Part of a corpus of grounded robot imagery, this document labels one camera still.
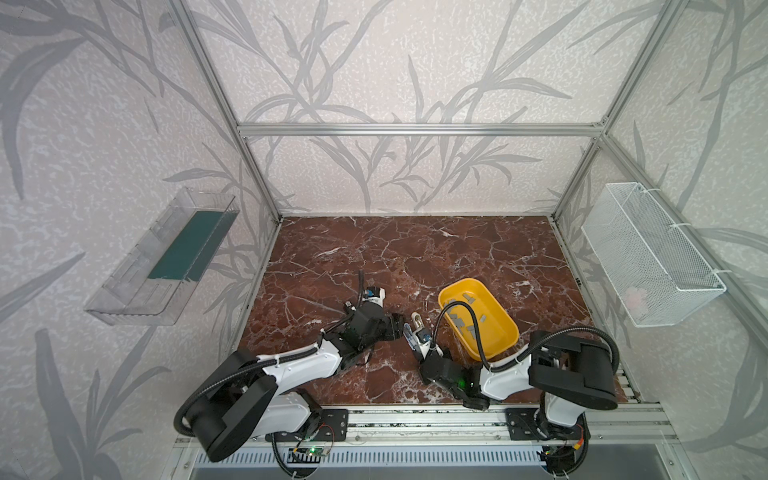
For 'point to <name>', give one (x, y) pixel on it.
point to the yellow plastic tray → (497, 330)
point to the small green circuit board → (315, 450)
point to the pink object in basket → (636, 301)
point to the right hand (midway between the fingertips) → (417, 343)
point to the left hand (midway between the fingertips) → (402, 310)
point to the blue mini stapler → (411, 338)
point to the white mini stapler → (417, 320)
